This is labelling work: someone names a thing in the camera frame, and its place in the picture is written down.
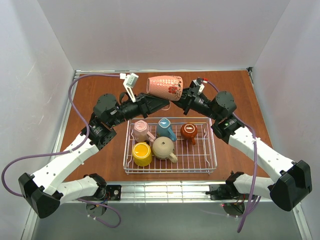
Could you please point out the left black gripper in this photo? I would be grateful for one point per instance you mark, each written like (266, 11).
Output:
(145, 105)

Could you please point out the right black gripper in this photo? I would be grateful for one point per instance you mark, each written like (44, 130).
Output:
(188, 99)

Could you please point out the white floral mug pink handle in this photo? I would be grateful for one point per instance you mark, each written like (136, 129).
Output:
(168, 87)

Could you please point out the blue mug white inside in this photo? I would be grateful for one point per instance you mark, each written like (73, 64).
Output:
(164, 129)

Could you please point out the pink faceted mug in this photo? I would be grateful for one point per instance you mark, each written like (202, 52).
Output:
(142, 132)

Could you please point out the small dark brown cup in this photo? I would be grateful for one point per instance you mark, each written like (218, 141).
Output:
(189, 131)

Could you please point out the beige round mug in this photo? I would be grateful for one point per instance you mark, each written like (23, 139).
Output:
(163, 148)

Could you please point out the yellow mug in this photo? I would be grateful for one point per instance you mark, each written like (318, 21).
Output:
(142, 154)

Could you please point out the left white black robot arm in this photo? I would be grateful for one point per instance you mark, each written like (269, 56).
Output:
(46, 189)

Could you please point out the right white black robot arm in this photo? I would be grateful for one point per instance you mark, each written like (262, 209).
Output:
(288, 182)

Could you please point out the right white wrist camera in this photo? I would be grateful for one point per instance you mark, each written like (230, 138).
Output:
(199, 84)

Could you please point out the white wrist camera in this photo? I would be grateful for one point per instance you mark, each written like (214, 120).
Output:
(199, 84)
(129, 81)

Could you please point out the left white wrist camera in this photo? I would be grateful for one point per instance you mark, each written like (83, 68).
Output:
(129, 81)

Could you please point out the white wire dish rack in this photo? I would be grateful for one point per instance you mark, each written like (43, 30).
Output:
(198, 158)

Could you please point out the aluminium table frame rail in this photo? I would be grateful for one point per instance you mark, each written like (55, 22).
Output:
(160, 192)

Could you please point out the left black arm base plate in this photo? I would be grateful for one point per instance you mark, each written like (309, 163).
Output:
(113, 192)

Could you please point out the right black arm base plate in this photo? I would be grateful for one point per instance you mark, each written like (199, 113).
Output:
(225, 192)

